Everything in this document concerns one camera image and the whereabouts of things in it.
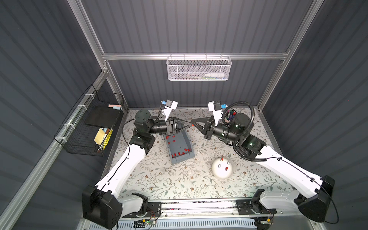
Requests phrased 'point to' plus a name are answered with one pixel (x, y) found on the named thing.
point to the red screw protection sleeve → (222, 158)
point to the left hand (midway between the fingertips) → (189, 129)
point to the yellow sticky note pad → (99, 136)
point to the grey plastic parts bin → (179, 146)
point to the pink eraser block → (111, 105)
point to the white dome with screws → (222, 169)
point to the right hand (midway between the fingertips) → (192, 125)
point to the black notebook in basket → (102, 116)
